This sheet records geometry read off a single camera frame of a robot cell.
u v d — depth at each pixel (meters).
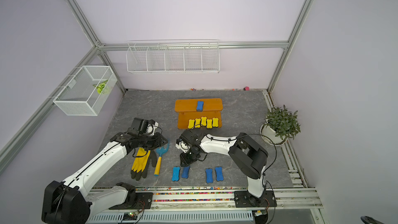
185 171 0.81
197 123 0.99
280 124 0.77
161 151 0.90
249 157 0.47
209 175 0.80
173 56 1.00
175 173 0.81
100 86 0.81
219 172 0.80
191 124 0.99
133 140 0.57
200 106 0.93
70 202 0.38
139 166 0.83
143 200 0.73
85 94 0.82
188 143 0.70
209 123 0.99
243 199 0.75
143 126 0.66
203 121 1.00
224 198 0.75
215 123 0.99
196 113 1.05
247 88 1.24
